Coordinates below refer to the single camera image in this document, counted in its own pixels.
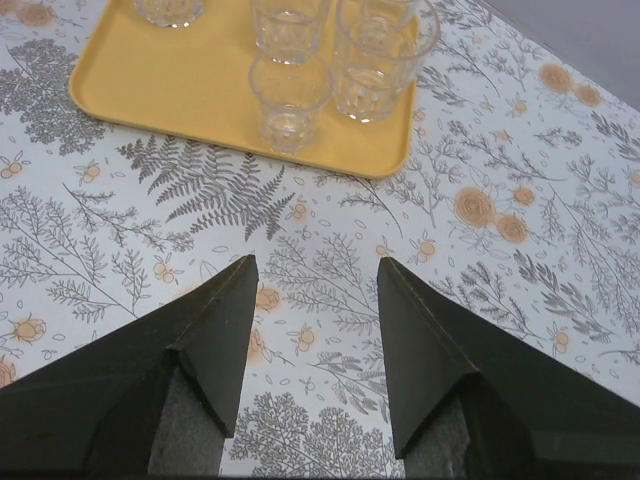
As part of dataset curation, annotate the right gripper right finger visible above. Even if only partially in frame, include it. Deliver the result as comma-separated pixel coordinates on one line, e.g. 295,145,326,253
377,257,639,479

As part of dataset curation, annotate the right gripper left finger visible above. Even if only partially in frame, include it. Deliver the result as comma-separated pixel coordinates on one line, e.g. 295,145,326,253
1,255,258,479

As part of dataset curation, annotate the small clear glass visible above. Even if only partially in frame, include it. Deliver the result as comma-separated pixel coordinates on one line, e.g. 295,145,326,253
353,0,421,52
248,48,333,154

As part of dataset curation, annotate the yellow plastic tray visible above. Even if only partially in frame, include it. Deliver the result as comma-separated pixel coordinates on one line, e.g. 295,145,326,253
69,1,416,179

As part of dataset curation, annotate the floral patterned table mat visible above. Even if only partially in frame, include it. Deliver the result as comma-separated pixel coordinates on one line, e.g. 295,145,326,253
1,1,639,478

